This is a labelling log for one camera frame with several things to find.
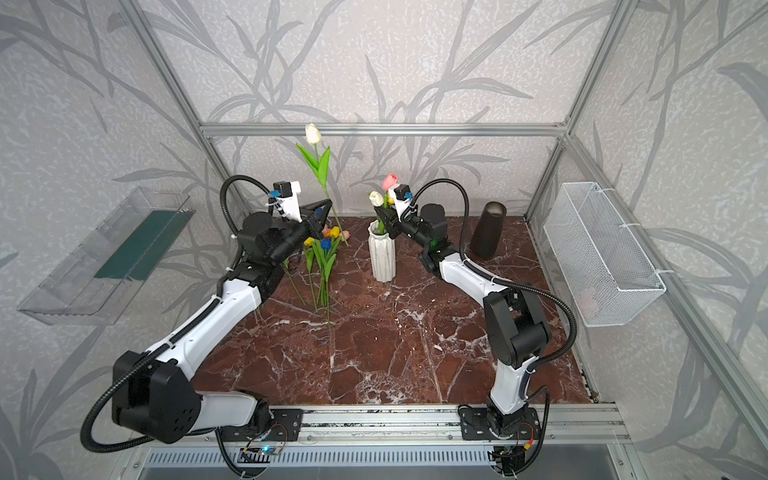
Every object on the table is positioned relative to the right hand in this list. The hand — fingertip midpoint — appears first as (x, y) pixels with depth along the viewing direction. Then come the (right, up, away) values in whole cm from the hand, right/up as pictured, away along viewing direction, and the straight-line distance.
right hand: (383, 194), depth 82 cm
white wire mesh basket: (+48, -21, -21) cm, 56 cm away
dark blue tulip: (-22, -14, +23) cm, 35 cm away
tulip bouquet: (-25, -19, +23) cm, 39 cm away
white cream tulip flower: (-1, -2, -7) cm, 7 cm away
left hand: (-11, -2, -10) cm, 15 cm away
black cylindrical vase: (+33, -10, +14) cm, 37 cm away
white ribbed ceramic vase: (-1, -17, +7) cm, 18 cm away
